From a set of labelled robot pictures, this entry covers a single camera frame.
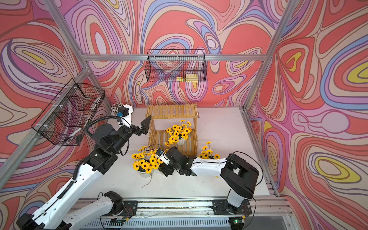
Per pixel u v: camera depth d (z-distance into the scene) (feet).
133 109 1.77
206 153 2.52
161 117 2.58
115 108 3.12
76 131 2.44
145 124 1.87
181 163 2.12
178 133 2.71
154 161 2.40
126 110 1.72
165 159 2.34
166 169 2.39
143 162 2.42
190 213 2.40
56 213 1.26
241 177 1.47
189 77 2.98
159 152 2.36
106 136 1.51
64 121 2.40
